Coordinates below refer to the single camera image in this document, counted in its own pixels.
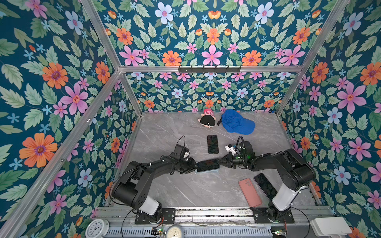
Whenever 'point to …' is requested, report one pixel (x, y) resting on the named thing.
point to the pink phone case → (250, 193)
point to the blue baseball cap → (233, 122)
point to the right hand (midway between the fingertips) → (218, 161)
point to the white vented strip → (146, 232)
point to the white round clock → (97, 228)
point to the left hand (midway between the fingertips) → (200, 165)
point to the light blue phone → (212, 170)
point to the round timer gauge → (173, 231)
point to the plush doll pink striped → (207, 119)
